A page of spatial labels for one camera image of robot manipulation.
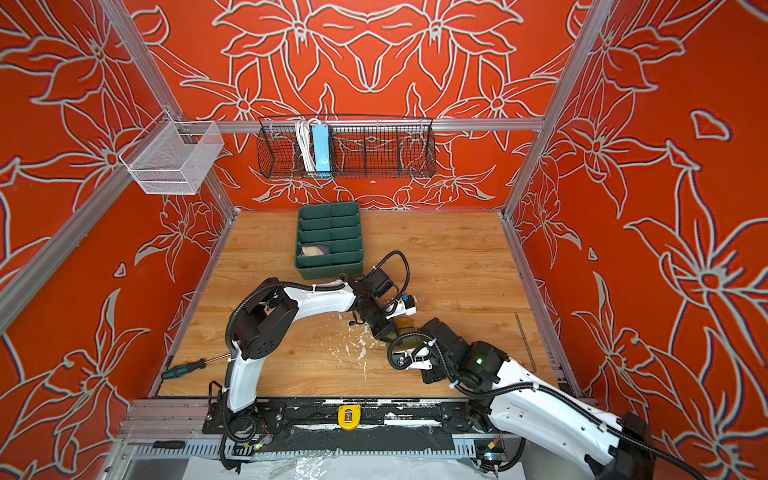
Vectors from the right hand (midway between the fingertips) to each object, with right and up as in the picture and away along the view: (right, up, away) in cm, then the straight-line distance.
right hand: (418, 342), depth 78 cm
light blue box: (-28, +55, +11) cm, 63 cm away
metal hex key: (+32, -3, +7) cm, 33 cm away
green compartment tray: (-28, +27, +24) cm, 46 cm away
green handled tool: (-63, -7, +1) cm, 64 cm away
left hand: (-5, -2, +7) cm, 8 cm away
